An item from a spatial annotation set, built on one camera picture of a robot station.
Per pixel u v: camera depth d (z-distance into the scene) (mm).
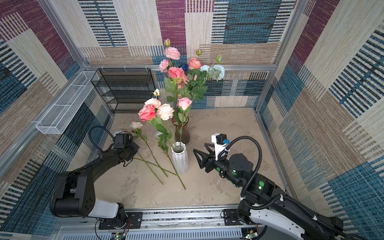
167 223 729
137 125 1072
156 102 634
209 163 524
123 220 676
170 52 687
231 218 725
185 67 807
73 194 430
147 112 569
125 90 1091
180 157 732
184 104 635
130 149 793
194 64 775
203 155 537
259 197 451
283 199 439
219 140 505
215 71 728
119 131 991
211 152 627
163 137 969
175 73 727
